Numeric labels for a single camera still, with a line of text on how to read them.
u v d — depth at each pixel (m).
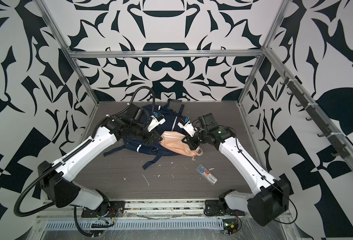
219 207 0.66
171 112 1.10
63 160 0.42
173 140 0.76
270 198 0.38
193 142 0.66
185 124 0.66
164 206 0.76
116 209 0.74
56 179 0.39
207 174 0.85
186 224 0.71
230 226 0.71
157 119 0.65
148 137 0.65
